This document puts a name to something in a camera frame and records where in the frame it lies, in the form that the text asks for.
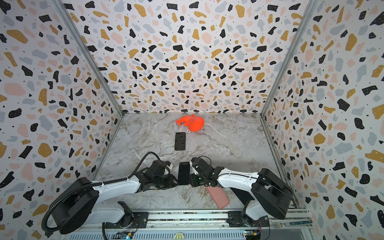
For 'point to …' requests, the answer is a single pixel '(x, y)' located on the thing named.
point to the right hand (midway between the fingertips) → (186, 179)
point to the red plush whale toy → (195, 123)
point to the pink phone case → (219, 196)
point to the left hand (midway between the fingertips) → (179, 182)
